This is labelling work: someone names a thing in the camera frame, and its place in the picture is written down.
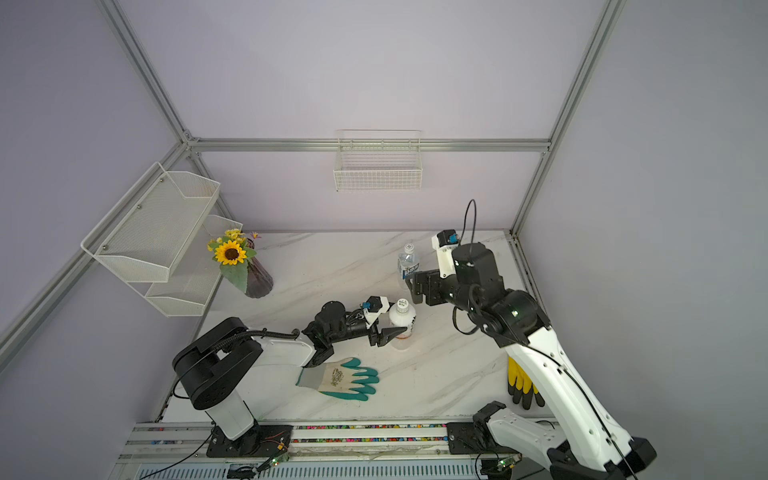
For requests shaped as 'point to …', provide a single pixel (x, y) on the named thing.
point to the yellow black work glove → (521, 386)
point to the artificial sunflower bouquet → (232, 253)
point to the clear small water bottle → (406, 260)
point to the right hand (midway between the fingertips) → (425, 281)
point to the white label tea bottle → (402, 315)
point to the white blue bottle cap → (409, 248)
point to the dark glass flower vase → (259, 281)
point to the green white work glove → (347, 380)
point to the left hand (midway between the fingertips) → (400, 317)
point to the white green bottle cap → (402, 304)
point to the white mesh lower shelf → (195, 274)
